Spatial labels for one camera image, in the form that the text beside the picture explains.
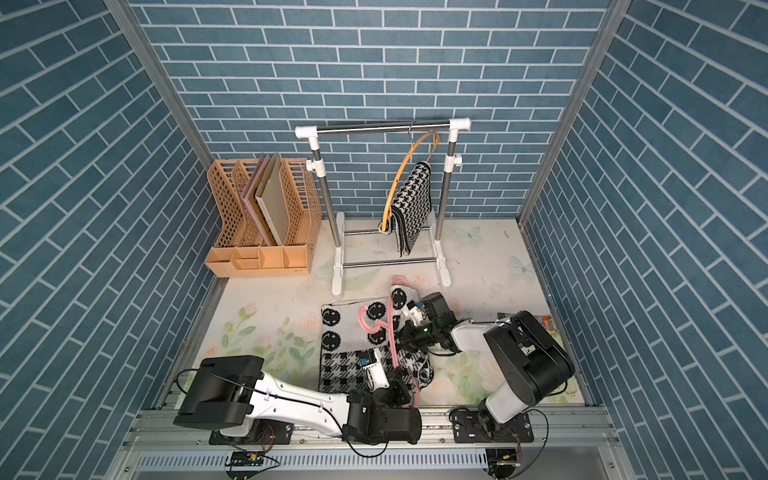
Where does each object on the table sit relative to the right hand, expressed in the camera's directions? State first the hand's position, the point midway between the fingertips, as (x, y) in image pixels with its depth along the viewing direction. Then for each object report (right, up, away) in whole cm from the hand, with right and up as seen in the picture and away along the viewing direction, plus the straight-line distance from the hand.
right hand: (391, 345), depth 85 cm
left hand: (+6, -6, -9) cm, 13 cm away
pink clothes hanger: (0, +6, -2) cm, 6 cm away
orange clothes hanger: (-2, +38, -8) cm, 38 cm away
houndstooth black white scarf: (+6, +40, 0) cm, 40 cm away
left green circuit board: (-35, -23, -13) cm, 44 cm away
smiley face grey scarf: (-13, +3, +4) cm, 14 cm away
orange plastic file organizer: (-52, +27, +15) cm, 60 cm away
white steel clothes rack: (-19, +37, +13) cm, 43 cm away
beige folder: (-38, +44, +7) cm, 58 cm away
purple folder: (-42, +41, +2) cm, 58 cm away
